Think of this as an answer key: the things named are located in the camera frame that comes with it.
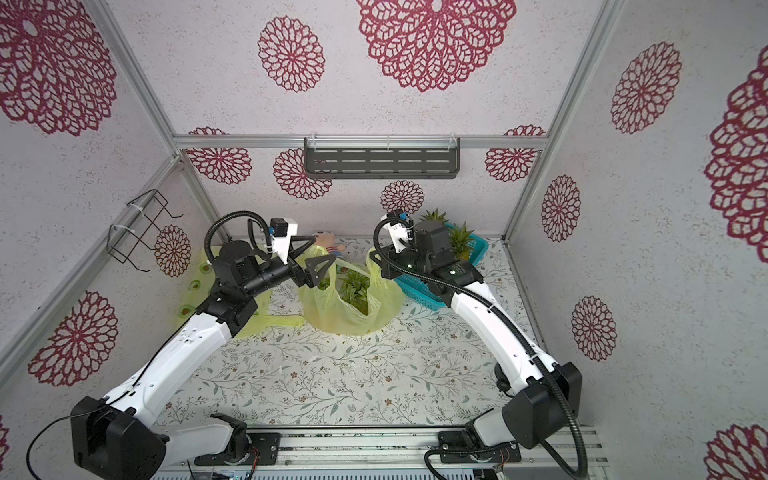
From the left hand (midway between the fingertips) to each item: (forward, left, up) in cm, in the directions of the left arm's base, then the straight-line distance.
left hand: (324, 249), depth 70 cm
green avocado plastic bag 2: (+13, +49, -31) cm, 60 cm away
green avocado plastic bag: (-7, +1, -17) cm, 18 cm away
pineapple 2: (0, -5, -17) cm, 18 cm away
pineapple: (+29, -31, -17) cm, 46 cm away
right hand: (+1, -11, -2) cm, 11 cm away
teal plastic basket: (+6, -25, -26) cm, 36 cm away
